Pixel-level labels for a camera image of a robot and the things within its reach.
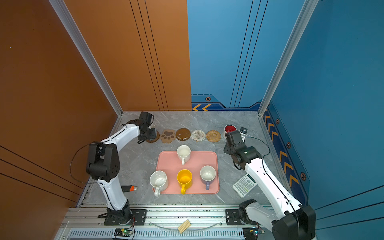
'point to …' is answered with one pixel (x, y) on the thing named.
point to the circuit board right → (250, 233)
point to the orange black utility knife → (128, 188)
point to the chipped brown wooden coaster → (183, 134)
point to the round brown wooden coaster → (155, 140)
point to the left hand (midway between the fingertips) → (151, 134)
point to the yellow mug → (184, 178)
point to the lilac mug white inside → (207, 175)
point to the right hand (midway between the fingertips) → (230, 146)
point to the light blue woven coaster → (223, 137)
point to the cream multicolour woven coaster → (198, 135)
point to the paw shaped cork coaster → (168, 136)
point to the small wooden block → (184, 226)
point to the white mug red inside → (229, 128)
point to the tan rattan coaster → (213, 136)
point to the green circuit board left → (123, 232)
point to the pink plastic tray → (167, 162)
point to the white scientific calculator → (245, 184)
